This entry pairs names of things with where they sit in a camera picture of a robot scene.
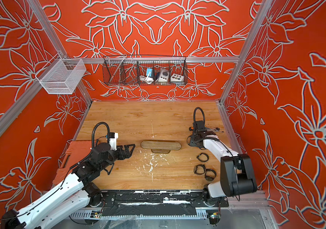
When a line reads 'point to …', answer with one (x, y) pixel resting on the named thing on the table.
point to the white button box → (176, 78)
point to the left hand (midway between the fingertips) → (129, 145)
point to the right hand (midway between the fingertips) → (193, 141)
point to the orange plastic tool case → (77, 151)
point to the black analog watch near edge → (195, 169)
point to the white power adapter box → (164, 76)
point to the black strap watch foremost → (208, 178)
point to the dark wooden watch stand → (161, 147)
